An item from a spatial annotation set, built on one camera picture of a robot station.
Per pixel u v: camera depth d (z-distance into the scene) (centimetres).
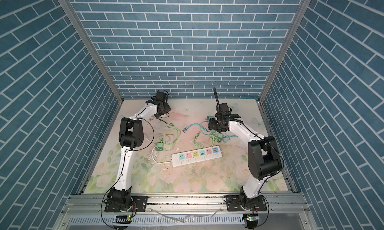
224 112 73
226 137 99
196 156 87
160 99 91
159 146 91
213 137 95
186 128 103
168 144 95
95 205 75
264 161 47
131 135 65
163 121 106
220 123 68
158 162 87
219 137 96
